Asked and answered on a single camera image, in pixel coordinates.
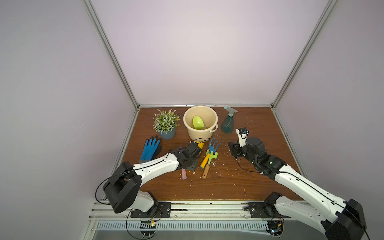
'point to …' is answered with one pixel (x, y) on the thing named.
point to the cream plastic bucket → (210, 117)
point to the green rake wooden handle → (206, 171)
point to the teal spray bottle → (227, 124)
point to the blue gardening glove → (151, 149)
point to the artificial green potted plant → (165, 123)
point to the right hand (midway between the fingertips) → (234, 138)
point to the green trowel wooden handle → (198, 123)
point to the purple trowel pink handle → (183, 170)
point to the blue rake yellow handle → (211, 148)
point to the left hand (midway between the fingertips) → (194, 163)
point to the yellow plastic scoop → (200, 145)
